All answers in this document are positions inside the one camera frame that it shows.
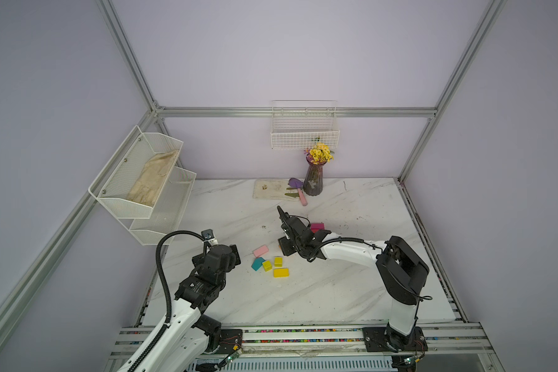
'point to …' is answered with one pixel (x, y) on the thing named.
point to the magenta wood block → (315, 227)
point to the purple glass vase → (313, 184)
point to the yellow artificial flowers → (319, 154)
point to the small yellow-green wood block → (267, 266)
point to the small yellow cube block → (277, 261)
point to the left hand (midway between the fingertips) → (218, 252)
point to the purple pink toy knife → (298, 184)
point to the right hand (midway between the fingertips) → (283, 240)
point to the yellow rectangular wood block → (279, 273)
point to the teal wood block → (257, 263)
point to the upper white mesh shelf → (130, 184)
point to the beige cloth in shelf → (147, 185)
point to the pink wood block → (260, 251)
